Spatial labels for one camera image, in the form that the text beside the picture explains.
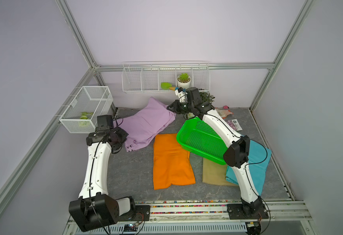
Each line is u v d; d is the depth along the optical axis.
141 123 0.87
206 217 0.73
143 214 0.72
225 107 1.24
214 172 0.85
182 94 0.79
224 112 1.17
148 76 0.99
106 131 0.52
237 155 0.58
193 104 0.69
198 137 1.00
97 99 0.85
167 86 0.99
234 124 1.11
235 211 0.74
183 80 0.91
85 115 0.75
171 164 0.88
